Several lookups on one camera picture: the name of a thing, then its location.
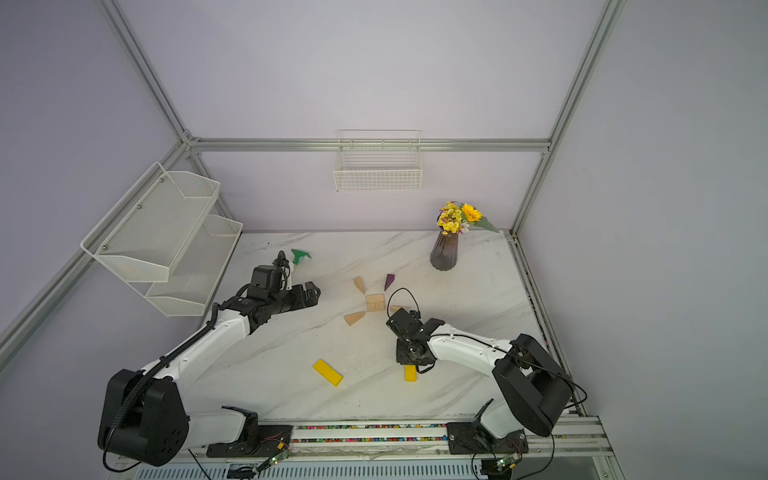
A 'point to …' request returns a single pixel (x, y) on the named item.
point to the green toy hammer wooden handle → (298, 254)
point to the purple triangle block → (389, 280)
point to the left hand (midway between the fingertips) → (305, 297)
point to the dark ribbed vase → (444, 253)
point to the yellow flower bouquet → (457, 218)
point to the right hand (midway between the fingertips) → (410, 358)
